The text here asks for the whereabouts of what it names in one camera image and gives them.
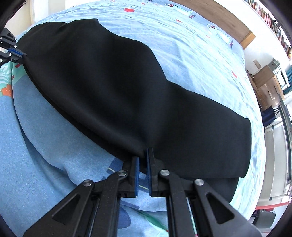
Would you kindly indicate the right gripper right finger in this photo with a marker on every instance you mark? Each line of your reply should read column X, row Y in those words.
column 193, row 207

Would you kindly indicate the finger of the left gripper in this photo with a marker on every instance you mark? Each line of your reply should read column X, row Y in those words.
column 16, row 55

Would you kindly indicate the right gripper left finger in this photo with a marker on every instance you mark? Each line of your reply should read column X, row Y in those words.
column 92, row 208

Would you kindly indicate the black pants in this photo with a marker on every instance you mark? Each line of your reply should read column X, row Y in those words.
column 115, row 92

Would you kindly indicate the blue patterned bed sheet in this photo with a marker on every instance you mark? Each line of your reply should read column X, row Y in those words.
column 44, row 157

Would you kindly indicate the dark blue bag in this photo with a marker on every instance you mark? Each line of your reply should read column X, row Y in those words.
column 269, row 116

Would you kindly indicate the wooden dresser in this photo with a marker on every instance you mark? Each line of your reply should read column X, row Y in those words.
column 266, row 87

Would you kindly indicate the grey printer on dresser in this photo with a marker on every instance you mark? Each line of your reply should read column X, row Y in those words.
column 281, row 75

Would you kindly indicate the wooden headboard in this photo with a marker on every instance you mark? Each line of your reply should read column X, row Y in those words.
column 217, row 14

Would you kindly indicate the metal bed rail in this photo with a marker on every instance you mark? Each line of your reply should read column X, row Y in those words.
column 286, row 121

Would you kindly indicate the wall bookshelf with books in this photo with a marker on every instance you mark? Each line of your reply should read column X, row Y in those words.
column 272, row 23

